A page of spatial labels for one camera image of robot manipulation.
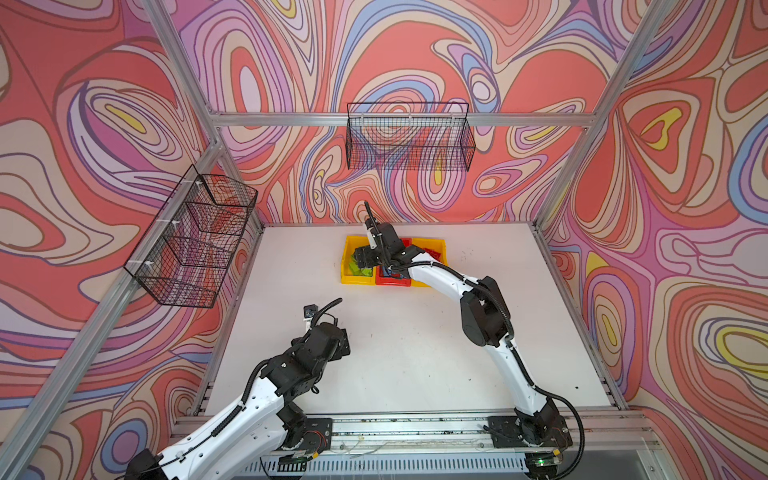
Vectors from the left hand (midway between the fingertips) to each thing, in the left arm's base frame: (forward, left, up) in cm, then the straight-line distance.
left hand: (335, 334), depth 81 cm
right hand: (+28, -8, 0) cm, 29 cm away
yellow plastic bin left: (+25, 0, -7) cm, 26 cm away
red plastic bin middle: (+23, -15, -6) cm, 28 cm away
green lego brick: (+25, -4, -5) cm, 26 cm away
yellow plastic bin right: (+35, -31, -2) cm, 47 cm away
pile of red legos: (+32, -32, -4) cm, 45 cm away
